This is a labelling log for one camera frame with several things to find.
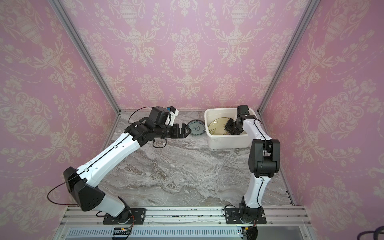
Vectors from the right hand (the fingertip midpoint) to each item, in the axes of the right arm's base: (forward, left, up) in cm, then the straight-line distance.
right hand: (226, 127), depth 97 cm
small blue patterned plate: (+9, +19, -8) cm, 22 cm away
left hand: (-16, +25, +17) cm, 34 cm away
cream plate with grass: (+4, +5, -4) cm, 8 cm away
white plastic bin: (-9, -7, -2) cm, 11 cm away
